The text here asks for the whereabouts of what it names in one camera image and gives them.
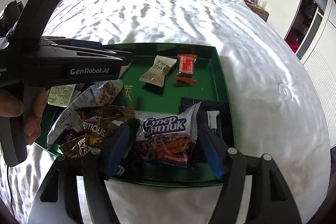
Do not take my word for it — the clear bag dried fruit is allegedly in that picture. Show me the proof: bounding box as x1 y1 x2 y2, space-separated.
48 84 84 107

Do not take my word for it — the brown chocolate snack bag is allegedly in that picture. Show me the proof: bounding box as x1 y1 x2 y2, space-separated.
59 105 135 158

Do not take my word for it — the beige small candy packet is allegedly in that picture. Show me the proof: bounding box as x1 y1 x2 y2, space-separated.
139 55 177 87

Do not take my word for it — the grey white snack bar pack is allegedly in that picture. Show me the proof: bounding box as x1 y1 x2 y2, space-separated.
47 79 123 145

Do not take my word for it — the white blue wafer packet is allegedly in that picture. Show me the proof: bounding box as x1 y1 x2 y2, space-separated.
135 102 201 168

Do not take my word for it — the wooden nightstand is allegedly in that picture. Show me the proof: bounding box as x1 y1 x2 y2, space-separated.
245 2 269 22

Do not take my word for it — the white wardrobe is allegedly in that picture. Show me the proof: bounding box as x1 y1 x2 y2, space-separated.
258 0 335 147

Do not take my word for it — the person's left hand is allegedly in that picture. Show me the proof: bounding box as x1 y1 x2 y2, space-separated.
1 89 48 145

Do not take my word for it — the dark blue snack packet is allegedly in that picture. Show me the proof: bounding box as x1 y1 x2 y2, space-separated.
180 97 235 147

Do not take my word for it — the red small candy packet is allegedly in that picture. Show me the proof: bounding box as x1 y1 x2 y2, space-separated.
174 53 198 84

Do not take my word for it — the green tray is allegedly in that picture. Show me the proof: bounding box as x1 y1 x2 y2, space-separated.
34 42 235 188

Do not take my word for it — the white bed duvet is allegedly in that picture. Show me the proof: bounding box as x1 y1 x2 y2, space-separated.
0 0 332 224

